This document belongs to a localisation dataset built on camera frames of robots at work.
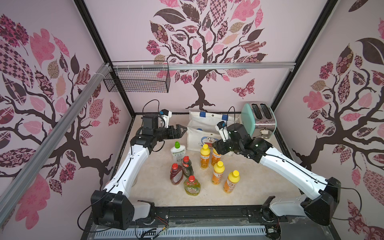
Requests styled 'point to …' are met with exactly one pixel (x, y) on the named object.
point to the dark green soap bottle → (187, 166)
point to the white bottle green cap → (178, 151)
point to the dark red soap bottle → (176, 174)
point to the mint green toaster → (259, 119)
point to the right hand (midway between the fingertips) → (216, 140)
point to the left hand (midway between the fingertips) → (180, 132)
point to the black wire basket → (140, 76)
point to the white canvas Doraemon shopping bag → (201, 129)
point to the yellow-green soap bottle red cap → (192, 186)
